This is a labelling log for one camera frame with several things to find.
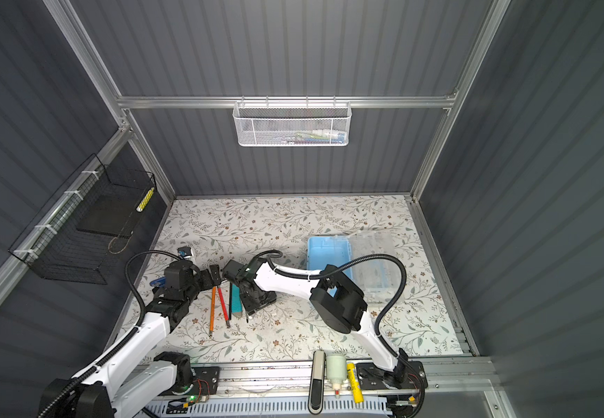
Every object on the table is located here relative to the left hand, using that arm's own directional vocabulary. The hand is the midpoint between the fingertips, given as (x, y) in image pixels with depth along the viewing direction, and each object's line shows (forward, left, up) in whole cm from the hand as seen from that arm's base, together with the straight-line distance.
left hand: (204, 269), depth 86 cm
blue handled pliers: (+1, +17, -8) cm, 19 cm away
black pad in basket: (+9, +23, +19) cm, 31 cm away
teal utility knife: (-9, -10, -9) cm, 16 cm away
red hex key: (-8, -5, -10) cm, 14 cm away
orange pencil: (-10, -2, -10) cm, 14 cm away
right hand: (-11, -18, -9) cm, 23 cm away
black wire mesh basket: (-4, +31, +21) cm, 37 cm away
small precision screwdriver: (-13, -14, -9) cm, 21 cm away
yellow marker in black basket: (+13, +17, +18) cm, 27 cm away
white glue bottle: (-32, -41, -3) cm, 52 cm away
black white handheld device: (-33, -35, -5) cm, 49 cm away
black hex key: (-7, -8, -9) cm, 14 cm away
